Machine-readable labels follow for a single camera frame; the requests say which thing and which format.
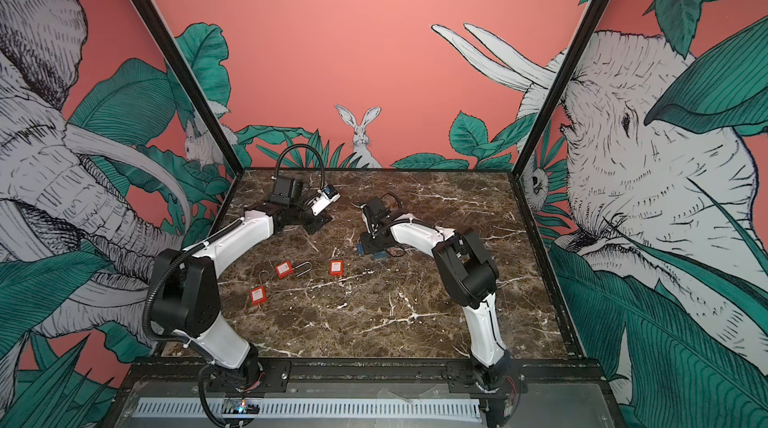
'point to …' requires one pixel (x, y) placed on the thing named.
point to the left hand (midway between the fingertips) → (325, 208)
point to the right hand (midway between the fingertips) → (363, 243)
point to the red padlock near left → (259, 294)
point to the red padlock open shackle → (305, 271)
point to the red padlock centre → (336, 268)
